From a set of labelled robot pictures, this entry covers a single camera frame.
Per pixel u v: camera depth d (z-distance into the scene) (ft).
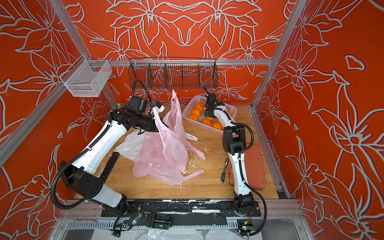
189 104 3.52
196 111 3.53
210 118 3.45
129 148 3.08
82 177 1.30
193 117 3.47
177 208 2.44
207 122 3.35
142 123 2.03
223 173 2.73
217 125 3.21
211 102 2.79
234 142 2.10
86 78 3.01
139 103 1.92
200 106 3.68
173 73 3.22
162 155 2.17
